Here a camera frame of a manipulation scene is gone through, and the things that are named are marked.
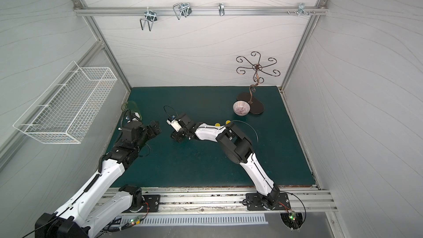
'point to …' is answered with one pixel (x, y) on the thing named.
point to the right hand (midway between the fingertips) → (173, 133)
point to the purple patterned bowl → (241, 108)
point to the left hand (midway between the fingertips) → (152, 125)
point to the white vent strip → (131, 220)
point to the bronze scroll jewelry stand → (256, 107)
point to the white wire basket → (64, 112)
